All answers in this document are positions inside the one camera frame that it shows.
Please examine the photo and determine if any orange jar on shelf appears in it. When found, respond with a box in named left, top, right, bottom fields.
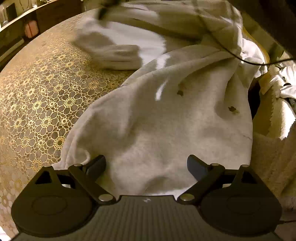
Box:
left=24, top=20, right=38, bottom=39

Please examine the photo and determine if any thin dark cable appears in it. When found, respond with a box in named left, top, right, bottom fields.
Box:
left=202, top=30, right=296, bottom=67

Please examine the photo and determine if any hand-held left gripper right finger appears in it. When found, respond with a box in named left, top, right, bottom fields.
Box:
left=176, top=155, right=260, bottom=206

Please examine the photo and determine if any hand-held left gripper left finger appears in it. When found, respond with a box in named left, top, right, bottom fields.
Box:
left=34, top=155, right=116, bottom=205

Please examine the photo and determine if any gold lace tablecloth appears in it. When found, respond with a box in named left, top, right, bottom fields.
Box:
left=0, top=9, right=141, bottom=234

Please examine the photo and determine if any wooden sideboard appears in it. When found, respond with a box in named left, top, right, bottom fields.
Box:
left=0, top=0, right=85, bottom=67

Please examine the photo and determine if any white bear print garment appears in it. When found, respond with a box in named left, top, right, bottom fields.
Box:
left=50, top=0, right=263, bottom=201

